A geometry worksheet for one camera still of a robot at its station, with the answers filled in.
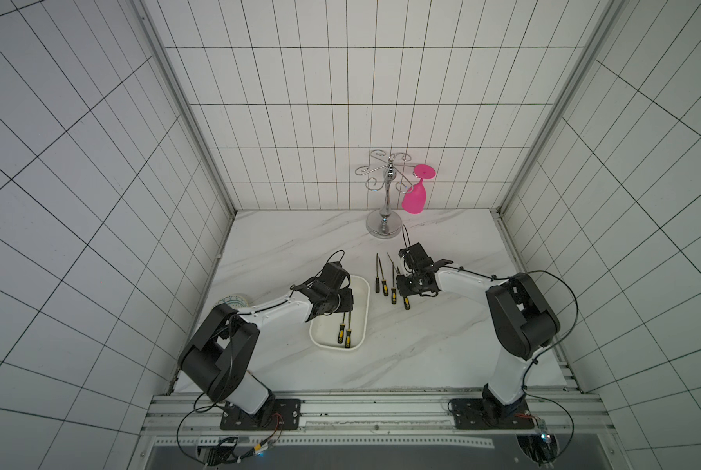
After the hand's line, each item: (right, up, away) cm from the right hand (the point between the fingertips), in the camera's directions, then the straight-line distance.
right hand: (393, 285), depth 97 cm
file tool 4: (+1, +7, +6) cm, 9 cm away
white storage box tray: (-23, -12, -9) cm, 27 cm away
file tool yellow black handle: (-6, +2, +1) cm, 6 cm away
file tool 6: (-17, -12, -10) cm, 23 cm away
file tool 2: (0, -1, 0) cm, 1 cm away
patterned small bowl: (-51, -3, -7) cm, 52 cm away
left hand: (-16, -5, -8) cm, 18 cm away
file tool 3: (+4, -5, -5) cm, 7 cm away
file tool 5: (-15, -12, -10) cm, 22 cm away
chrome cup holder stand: (-1, +22, +17) cm, 28 cm away
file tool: (-3, 0, 0) cm, 3 cm away
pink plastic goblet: (+8, +30, +4) cm, 31 cm away
